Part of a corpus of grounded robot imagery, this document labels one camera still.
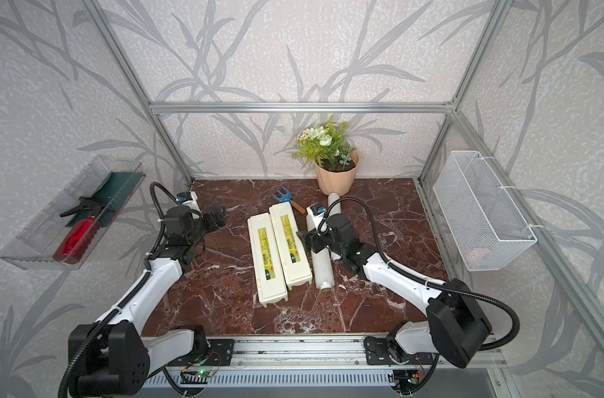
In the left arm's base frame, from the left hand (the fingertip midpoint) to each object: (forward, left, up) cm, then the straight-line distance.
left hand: (214, 209), depth 84 cm
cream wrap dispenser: (-17, -19, -12) cm, 28 cm away
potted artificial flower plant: (+23, -39, +9) cm, 47 cm away
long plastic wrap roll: (-14, -38, -15) cm, 43 cm away
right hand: (-5, -32, -1) cm, 33 cm away
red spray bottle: (-19, +23, +14) cm, 33 cm away
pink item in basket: (-18, -81, +2) cm, 83 cm away
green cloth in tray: (-3, +26, +10) cm, 28 cm away
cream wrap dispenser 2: (-7, -25, -12) cm, 29 cm away
